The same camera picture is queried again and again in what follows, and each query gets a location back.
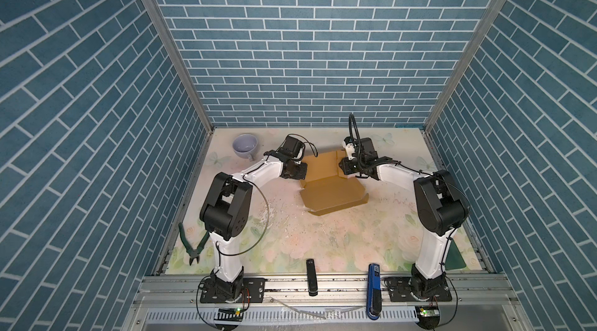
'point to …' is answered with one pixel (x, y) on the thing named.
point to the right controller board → (428, 312)
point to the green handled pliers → (192, 252)
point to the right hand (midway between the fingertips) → (340, 161)
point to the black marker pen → (312, 285)
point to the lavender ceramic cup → (245, 145)
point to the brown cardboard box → (326, 188)
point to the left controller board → (230, 314)
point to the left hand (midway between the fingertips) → (303, 172)
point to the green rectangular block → (454, 259)
